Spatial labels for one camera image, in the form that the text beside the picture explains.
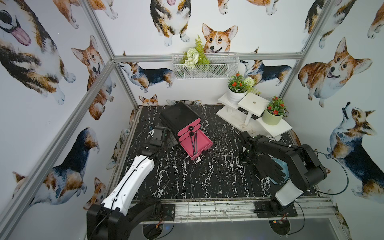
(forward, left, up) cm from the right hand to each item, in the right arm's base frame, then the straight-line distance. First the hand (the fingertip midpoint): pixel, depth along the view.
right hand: (242, 164), depth 90 cm
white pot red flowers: (+37, +1, +29) cm, 47 cm away
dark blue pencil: (+9, +30, +2) cm, 31 cm away
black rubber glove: (-3, -12, +4) cm, 13 cm away
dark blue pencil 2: (+15, +28, 0) cm, 32 cm away
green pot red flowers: (+18, -16, +25) cm, 35 cm away
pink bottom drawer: (+15, +23, 0) cm, 28 cm away
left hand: (+8, +43, +18) cm, 47 cm away
